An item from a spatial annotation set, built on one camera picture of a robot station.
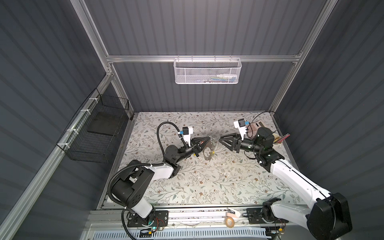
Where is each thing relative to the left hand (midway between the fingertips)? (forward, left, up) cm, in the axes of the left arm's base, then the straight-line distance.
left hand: (210, 139), depth 72 cm
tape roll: (-31, -8, -28) cm, 42 cm away
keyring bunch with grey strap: (-4, +1, -4) cm, 6 cm away
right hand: (-2, -6, 0) cm, 6 cm away
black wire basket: (+6, +58, -1) cm, 58 cm away
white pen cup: (+5, -44, -18) cm, 48 cm away
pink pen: (+8, -49, -13) cm, 51 cm away
